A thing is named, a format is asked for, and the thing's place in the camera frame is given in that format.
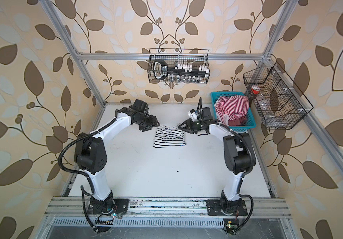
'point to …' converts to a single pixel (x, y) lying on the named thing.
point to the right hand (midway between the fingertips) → (180, 129)
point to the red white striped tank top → (232, 109)
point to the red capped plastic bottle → (255, 89)
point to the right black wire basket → (280, 101)
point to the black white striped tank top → (167, 136)
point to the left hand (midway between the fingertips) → (158, 124)
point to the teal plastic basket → (251, 122)
